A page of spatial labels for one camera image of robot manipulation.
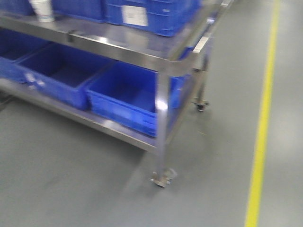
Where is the steel rack on castors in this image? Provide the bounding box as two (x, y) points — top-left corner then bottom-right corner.
(0, 0), (234, 189)

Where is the row of blue bins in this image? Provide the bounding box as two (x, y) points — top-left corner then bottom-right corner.
(0, 0), (202, 138)

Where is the white paper cup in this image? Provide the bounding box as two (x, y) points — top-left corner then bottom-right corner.
(29, 0), (56, 23)

